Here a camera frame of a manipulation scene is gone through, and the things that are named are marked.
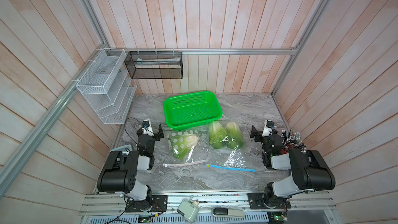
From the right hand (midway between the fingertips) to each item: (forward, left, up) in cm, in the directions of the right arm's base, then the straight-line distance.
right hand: (260, 124), depth 92 cm
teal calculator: (-15, +82, -5) cm, 83 cm away
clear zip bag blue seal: (-13, +20, -6) cm, 25 cm away
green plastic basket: (+18, +43, -7) cm, 47 cm away
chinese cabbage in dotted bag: (-14, +47, -1) cm, 49 cm away
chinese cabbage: (-8, +26, 0) cm, 27 cm away
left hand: (-2, +65, +1) cm, 65 cm away
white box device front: (-44, +41, -4) cm, 60 cm away
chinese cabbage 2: (-10, +17, +1) cm, 20 cm away
